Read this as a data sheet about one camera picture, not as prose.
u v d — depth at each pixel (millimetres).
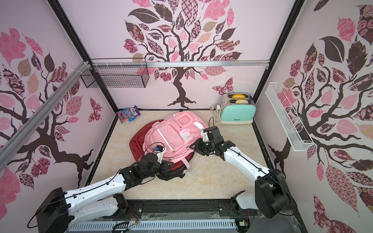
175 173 817
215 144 635
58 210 395
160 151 709
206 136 776
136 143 928
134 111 1177
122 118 1136
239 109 1001
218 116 1067
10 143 507
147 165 593
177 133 926
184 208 760
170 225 697
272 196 411
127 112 1141
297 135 649
